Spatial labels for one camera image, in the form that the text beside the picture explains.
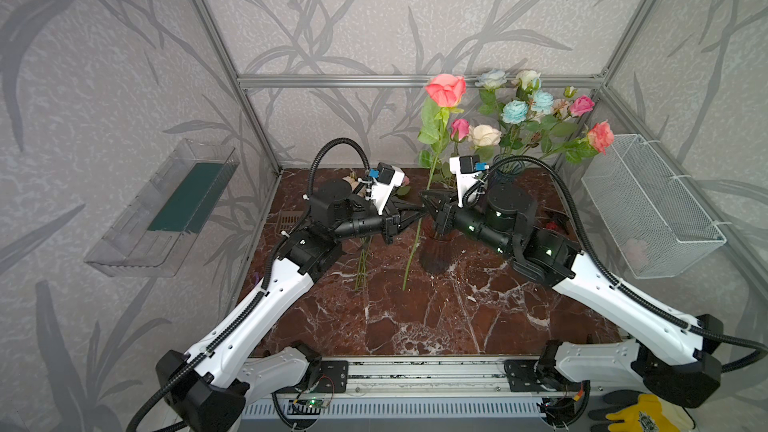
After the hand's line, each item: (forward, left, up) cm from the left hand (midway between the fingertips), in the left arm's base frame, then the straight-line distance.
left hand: (427, 208), depth 60 cm
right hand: (+4, +1, +3) cm, 5 cm away
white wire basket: (-1, -49, -4) cm, 49 cm away
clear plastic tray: (-2, +59, -8) cm, 60 cm away
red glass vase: (+8, -7, -36) cm, 37 cm away
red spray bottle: (+19, -45, -36) cm, 61 cm away
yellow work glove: (-32, -49, -34) cm, 67 cm away
